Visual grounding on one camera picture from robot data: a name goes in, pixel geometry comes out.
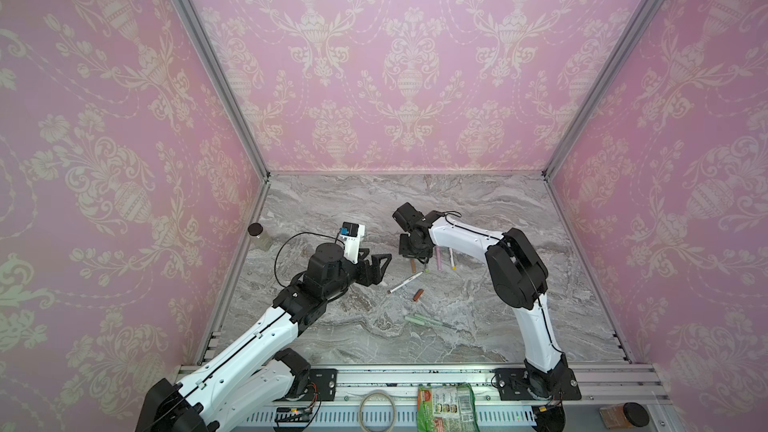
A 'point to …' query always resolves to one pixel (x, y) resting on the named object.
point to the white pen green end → (427, 270)
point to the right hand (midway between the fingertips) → (408, 252)
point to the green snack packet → (446, 408)
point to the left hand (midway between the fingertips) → (382, 257)
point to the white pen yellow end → (452, 260)
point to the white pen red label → (405, 282)
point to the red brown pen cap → (418, 294)
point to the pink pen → (439, 257)
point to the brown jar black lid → (624, 415)
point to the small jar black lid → (255, 228)
